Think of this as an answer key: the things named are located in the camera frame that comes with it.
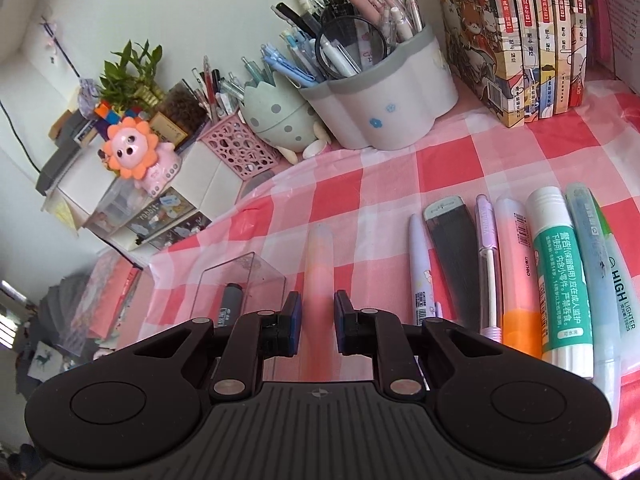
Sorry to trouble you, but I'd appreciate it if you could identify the green egg pen holder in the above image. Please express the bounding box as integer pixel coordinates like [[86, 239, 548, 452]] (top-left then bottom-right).
[[240, 73, 332, 165]]

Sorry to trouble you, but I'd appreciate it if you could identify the lilac printed pen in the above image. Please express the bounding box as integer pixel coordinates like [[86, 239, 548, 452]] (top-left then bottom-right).
[[408, 214, 442, 326]]

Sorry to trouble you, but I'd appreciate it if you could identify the pink orange highlighter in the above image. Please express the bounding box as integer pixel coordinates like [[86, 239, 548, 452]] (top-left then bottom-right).
[[494, 196, 542, 359]]

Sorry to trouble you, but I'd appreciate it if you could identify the white mini drawer unit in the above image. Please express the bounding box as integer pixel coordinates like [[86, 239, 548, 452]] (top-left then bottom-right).
[[42, 139, 242, 257]]

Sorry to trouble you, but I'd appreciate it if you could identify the red striped spine book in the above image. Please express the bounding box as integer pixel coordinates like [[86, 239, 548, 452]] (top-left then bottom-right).
[[552, 0, 572, 114]]

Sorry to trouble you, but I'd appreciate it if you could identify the blue spine book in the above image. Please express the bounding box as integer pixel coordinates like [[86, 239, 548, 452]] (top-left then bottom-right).
[[514, 0, 540, 122]]

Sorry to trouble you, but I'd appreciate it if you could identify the grey white flower pen holder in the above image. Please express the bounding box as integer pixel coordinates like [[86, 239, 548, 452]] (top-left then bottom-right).
[[299, 27, 459, 151]]

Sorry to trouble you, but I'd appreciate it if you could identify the pale pink pen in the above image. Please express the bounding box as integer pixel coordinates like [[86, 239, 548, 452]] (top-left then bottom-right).
[[302, 224, 335, 382]]

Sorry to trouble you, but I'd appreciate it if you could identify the pink lion toy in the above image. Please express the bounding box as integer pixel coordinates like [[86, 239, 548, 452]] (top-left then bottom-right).
[[102, 117, 181, 197]]

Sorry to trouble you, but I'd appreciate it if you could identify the purple clear mechanical pencil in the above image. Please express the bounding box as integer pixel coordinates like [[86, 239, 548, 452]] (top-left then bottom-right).
[[475, 194, 502, 342]]

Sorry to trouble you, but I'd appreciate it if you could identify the green highlighter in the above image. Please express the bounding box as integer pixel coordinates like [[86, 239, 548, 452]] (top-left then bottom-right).
[[592, 196, 640, 376]]

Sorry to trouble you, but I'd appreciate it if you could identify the bamboo plant in pot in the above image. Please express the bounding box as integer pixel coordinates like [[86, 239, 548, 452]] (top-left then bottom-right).
[[100, 40, 165, 112]]

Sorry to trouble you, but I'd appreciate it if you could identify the clear acrylic pen box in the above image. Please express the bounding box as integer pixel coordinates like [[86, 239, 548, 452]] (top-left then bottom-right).
[[188, 250, 289, 380]]

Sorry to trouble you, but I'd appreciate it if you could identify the green white glue stick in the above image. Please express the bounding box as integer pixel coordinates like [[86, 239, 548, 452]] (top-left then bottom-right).
[[526, 186, 594, 379]]

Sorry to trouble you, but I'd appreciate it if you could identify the pink box at desk edge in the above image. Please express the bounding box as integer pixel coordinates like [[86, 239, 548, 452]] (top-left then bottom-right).
[[67, 249, 141, 339]]

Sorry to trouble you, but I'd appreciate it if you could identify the black marker pen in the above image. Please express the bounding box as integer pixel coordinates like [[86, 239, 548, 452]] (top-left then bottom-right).
[[217, 283, 244, 327]]

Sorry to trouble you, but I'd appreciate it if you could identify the black magnifying glass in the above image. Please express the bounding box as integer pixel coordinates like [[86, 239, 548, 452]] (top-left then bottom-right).
[[314, 16, 390, 80]]

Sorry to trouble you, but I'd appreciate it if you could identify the red white checkered cloth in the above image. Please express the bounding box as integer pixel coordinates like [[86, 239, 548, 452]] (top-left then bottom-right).
[[141, 80, 639, 479]]

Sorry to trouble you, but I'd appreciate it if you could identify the light blue marker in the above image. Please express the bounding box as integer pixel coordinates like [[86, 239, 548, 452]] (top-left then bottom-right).
[[565, 183, 622, 427]]

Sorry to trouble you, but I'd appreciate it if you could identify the black box on drawers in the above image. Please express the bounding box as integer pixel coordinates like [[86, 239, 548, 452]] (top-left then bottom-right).
[[36, 110, 98, 196]]

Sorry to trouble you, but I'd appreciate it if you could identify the pink perforated pen holder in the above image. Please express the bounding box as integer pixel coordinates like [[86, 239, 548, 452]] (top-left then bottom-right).
[[198, 113, 280, 181]]

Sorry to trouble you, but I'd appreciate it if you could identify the cream spine book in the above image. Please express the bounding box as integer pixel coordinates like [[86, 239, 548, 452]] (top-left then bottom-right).
[[534, 0, 556, 119]]

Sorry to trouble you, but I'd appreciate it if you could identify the pink abacus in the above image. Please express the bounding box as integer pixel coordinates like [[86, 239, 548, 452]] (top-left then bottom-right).
[[588, 0, 615, 73]]

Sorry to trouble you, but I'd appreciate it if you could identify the pink spine book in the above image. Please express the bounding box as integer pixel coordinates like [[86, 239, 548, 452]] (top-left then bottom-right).
[[439, 0, 524, 127]]

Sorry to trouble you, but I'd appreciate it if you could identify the colourful rubik cube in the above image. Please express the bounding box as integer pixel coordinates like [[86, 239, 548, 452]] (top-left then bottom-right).
[[93, 100, 143, 125]]

